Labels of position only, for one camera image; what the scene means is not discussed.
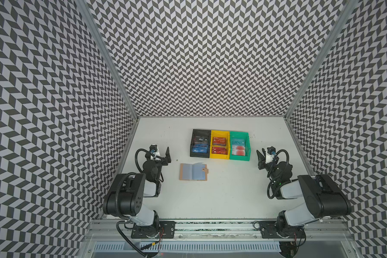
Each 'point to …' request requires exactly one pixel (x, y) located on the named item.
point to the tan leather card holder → (196, 172)
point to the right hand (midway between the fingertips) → (260, 151)
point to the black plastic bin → (200, 143)
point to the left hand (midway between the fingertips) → (161, 148)
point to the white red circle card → (238, 150)
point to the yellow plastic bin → (215, 133)
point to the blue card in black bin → (200, 149)
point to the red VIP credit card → (219, 141)
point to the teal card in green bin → (238, 142)
